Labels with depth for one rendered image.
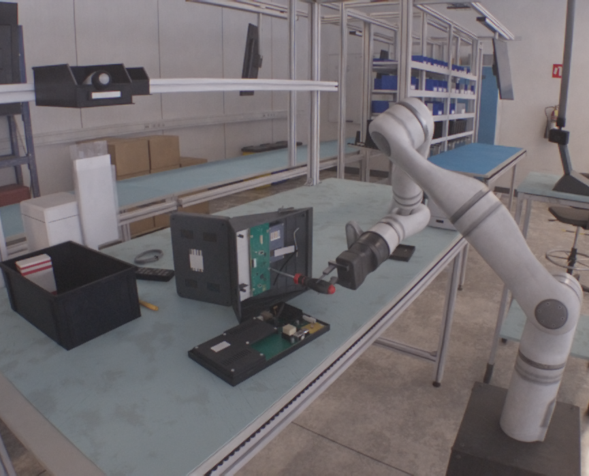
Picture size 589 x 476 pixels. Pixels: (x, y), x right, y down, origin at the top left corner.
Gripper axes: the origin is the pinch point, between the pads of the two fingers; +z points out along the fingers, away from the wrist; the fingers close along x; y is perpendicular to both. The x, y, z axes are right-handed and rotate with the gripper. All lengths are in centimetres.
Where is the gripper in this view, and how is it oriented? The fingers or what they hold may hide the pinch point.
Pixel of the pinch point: (317, 288)
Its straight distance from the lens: 89.0
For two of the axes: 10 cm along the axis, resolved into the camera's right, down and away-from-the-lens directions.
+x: 1.7, 8.5, 4.9
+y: 7.6, 2.1, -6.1
